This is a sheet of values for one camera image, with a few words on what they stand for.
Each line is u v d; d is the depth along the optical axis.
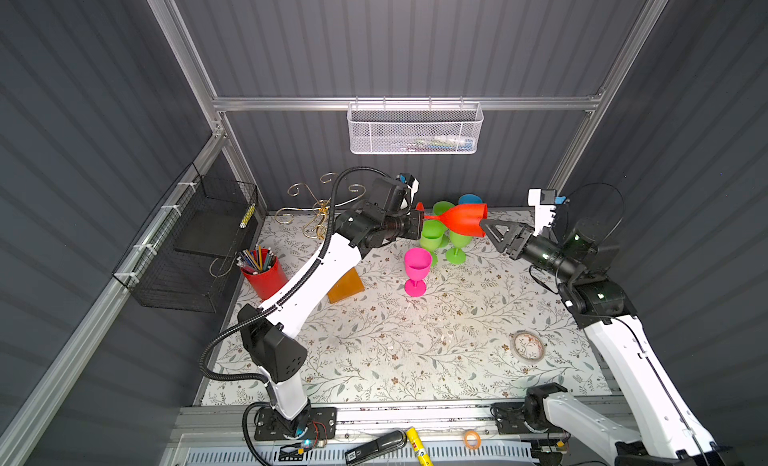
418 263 0.92
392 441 0.66
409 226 0.65
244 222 0.80
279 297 0.44
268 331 0.43
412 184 0.67
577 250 0.48
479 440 0.71
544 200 0.55
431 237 0.94
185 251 0.74
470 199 1.03
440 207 0.99
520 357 0.83
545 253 0.54
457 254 1.06
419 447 0.69
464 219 0.68
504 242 0.56
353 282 0.99
